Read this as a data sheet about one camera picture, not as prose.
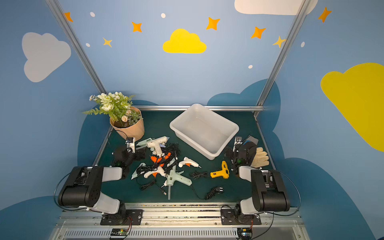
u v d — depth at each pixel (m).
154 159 0.94
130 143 0.82
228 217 0.74
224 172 0.88
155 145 0.95
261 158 0.96
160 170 0.87
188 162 0.92
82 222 1.23
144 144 1.00
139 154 0.87
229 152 0.86
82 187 0.46
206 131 1.15
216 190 0.82
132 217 0.73
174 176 0.85
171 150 0.94
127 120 0.93
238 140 0.82
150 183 0.84
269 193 0.45
